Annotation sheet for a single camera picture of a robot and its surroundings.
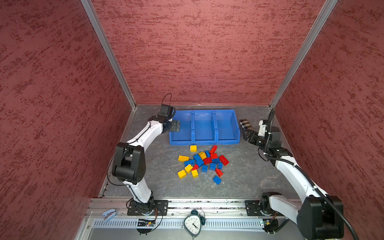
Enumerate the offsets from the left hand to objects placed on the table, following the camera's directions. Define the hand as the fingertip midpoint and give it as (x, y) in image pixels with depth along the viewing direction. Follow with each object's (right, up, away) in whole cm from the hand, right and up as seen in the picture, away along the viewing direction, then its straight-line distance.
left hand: (170, 128), depth 93 cm
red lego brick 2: (+30, -25, -8) cm, 40 cm away
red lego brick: (+27, -14, +1) cm, 31 cm away
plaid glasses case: (+52, +2, +13) cm, 54 cm away
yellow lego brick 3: (+8, -26, -10) cm, 29 cm away
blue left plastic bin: (+12, -3, -1) cm, 13 cm away
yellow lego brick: (+14, -13, +2) cm, 20 cm away
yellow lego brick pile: (+20, -17, -3) cm, 26 cm away
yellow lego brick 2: (+8, -19, -3) cm, 21 cm away
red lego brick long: (+34, -20, -3) cm, 39 cm away
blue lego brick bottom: (+28, -29, -9) cm, 42 cm away
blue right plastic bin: (+40, -1, +18) cm, 44 cm away
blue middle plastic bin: (+22, -1, +17) cm, 28 cm away
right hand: (+46, -4, -8) cm, 47 cm away
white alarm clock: (+15, -42, -26) cm, 52 cm away
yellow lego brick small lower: (+15, -25, -10) cm, 31 cm away
